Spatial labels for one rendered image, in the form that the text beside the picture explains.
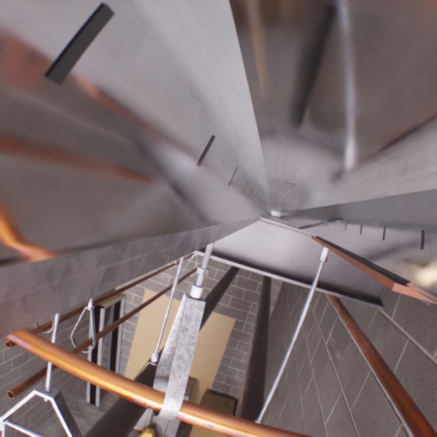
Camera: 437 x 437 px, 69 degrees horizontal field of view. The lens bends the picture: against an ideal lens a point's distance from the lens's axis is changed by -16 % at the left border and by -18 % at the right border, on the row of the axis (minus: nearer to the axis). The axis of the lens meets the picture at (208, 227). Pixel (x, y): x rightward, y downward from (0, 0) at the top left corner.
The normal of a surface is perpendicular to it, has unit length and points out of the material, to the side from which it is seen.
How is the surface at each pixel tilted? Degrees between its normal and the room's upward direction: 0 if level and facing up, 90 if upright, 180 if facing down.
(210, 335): 90
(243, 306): 90
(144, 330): 90
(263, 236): 90
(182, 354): 74
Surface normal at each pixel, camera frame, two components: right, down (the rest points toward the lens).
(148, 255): 0.94, 0.29
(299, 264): -0.17, 0.04
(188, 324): 0.26, -0.13
